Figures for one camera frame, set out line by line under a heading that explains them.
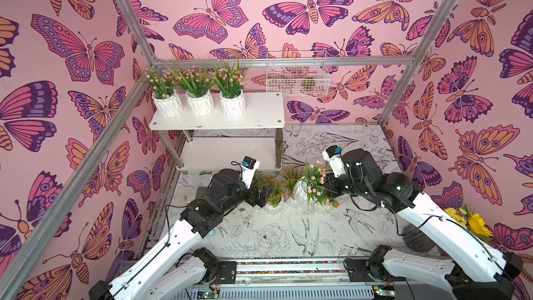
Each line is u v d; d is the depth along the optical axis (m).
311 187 0.59
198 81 0.67
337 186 0.59
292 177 0.85
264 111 0.80
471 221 0.61
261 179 0.81
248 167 0.60
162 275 0.44
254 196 0.62
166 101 0.72
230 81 0.66
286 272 0.75
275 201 0.83
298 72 0.95
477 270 0.38
